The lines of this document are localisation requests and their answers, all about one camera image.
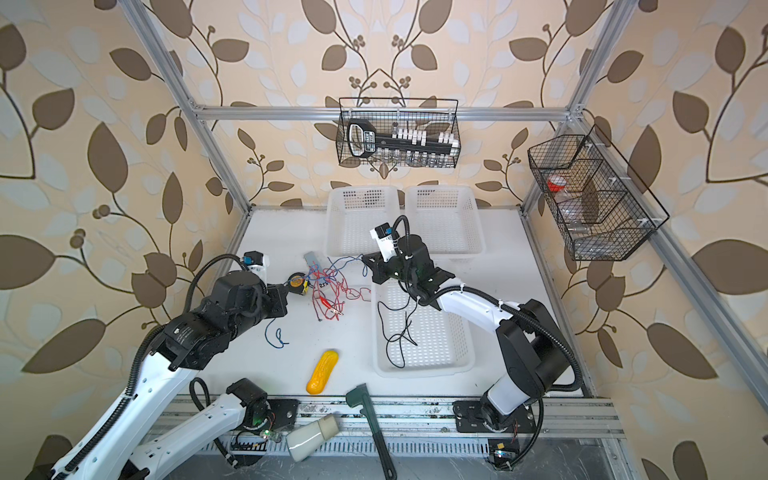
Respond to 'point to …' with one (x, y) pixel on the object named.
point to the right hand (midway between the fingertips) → (365, 259)
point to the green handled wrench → (359, 396)
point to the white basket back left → (351, 214)
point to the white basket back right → (448, 220)
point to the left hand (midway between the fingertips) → (289, 288)
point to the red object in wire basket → (556, 183)
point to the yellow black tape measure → (296, 279)
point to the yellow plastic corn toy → (322, 372)
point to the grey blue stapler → (312, 260)
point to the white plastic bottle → (304, 442)
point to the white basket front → (417, 340)
